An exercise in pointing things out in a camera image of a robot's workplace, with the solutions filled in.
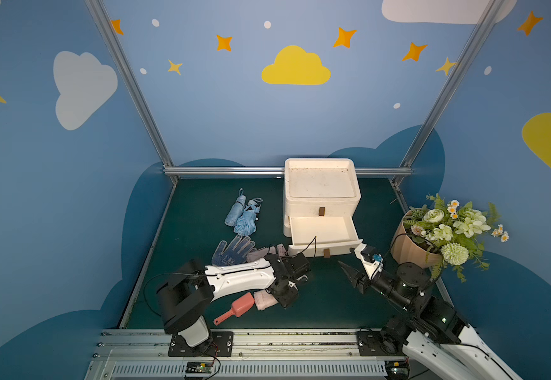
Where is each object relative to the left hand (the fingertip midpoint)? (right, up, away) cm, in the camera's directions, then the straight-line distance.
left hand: (285, 291), depth 83 cm
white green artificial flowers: (+48, +23, -16) cm, 55 cm away
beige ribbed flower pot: (+44, +15, +2) cm, 46 cm away
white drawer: (+15, +19, +6) cm, 25 cm away
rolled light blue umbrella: (-22, +29, +24) cm, 43 cm away
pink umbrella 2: (-7, -2, -3) cm, 8 cm away
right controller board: (+35, -21, -10) cm, 42 cm away
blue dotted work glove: (-19, +11, +13) cm, 26 cm away
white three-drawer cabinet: (+13, +33, 0) cm, 36 cm away
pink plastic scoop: (-16, -5, -2) cm, 17 cm away
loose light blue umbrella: (-16, +22, +16) cm, 32 cm away
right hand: (+19, +17, -14) cm, 29 cm away
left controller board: (-27, -19, -11) cm, 35 cm away
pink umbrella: (-2, +12, +10) cm, 16 cm away
